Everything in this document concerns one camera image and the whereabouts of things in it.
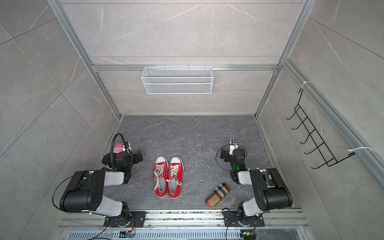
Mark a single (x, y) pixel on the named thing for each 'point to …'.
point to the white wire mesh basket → (177, 80)
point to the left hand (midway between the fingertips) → (133, 149)
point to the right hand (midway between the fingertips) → (232, 147)
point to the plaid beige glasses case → (217, 195)
